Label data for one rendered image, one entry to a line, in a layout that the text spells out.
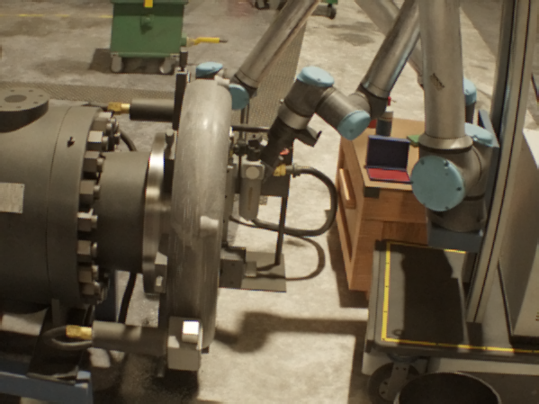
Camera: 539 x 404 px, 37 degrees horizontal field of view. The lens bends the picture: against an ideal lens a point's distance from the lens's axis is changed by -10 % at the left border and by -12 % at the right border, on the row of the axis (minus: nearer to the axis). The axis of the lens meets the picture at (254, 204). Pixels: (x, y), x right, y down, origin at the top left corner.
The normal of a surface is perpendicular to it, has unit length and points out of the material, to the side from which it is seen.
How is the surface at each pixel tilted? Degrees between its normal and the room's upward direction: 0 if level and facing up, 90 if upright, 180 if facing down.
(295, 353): 0
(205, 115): 24
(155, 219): 67
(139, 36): 90
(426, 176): 95
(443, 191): 95
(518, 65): 90
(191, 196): 57
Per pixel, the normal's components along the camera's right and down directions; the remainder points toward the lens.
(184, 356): -0.03, 0.73
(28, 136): 0.08, -0.64
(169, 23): 0.07, 0.43
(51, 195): 0.05, -0.11
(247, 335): 0.08, -0.90
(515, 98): -0.14, 0.40
